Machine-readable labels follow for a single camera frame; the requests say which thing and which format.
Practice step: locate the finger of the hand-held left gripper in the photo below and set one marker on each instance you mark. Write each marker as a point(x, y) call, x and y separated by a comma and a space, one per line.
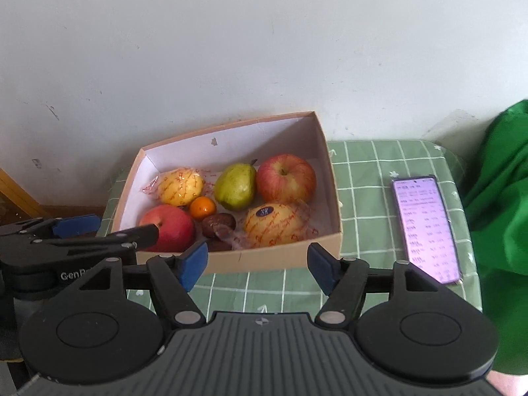
point(140, 235)
point(78, 225)

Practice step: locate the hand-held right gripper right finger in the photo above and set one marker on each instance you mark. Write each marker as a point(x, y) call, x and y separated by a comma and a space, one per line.
point(321, 266)

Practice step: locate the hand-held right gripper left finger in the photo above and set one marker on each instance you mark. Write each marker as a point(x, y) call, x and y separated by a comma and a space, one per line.
point(194, 264)

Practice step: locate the dark red apple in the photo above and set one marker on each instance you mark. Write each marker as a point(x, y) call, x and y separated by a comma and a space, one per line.
point(171, 229)

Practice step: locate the brown cardboard box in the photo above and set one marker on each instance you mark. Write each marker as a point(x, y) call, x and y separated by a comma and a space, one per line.
point(280, 258)

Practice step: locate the small tangerine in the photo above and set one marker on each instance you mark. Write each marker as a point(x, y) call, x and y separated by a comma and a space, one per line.
point(203, 208)

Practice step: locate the plastic orange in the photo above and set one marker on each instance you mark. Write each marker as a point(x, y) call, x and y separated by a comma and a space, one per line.
point(272, 225)
point(181, 187)

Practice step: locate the green pear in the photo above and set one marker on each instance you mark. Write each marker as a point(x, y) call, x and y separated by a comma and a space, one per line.
point(236, 187)

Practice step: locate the striped red yellow apple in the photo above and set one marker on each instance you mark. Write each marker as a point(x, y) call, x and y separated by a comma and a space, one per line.
point(286, 179)

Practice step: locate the green checked tablecloth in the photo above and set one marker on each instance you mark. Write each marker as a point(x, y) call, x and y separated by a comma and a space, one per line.
point(367, 214)

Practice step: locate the smartphone with lit screen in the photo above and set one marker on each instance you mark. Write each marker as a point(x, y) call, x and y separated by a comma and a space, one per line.
point(427, 231)

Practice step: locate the bright green cloth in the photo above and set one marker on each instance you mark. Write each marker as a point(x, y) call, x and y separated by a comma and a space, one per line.
point(503, 255)

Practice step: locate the yellow wooden frame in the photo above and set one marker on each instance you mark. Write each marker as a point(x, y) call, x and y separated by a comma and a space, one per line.
point(16, 194)

